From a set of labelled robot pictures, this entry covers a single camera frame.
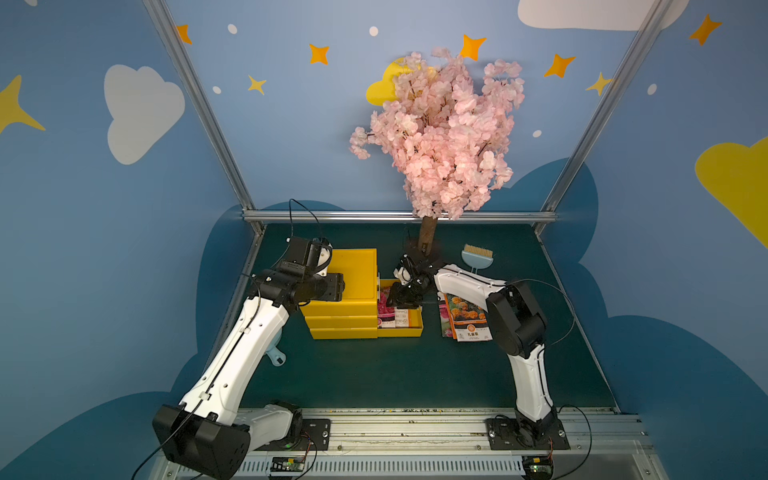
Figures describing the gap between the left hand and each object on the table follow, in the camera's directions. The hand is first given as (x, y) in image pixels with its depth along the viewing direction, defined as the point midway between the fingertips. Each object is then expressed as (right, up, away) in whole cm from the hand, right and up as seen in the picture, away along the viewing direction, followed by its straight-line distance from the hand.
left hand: (332, 280), depth 77 cm
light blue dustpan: (-17, -22, +7) cm, 29 cm away
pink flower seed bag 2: (+33, -14, +19) cm, 40 cm away
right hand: (+17, -9, +19) cm, 27 cm away
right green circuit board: (+52, -46, -4) cm, 70 cm away
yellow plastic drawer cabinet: (+6, -10, +3) cm, 12 cm away
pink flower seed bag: (+14, -13, +19) cm, 27 cm away
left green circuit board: (-10, -45, -5) cm, 46 cm away
